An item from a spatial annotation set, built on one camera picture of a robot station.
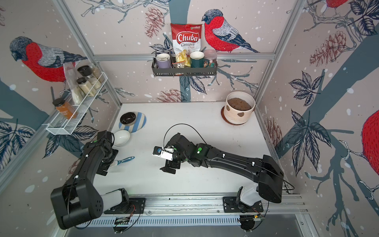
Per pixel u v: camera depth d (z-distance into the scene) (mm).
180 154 598
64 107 661
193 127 602
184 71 875
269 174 403
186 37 779
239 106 1022
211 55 854
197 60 812
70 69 725
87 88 770
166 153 599
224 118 1091
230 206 725
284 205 743
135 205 730
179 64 852
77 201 441
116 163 873
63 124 697
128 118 1069
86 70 777
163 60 802
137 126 1067
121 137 951
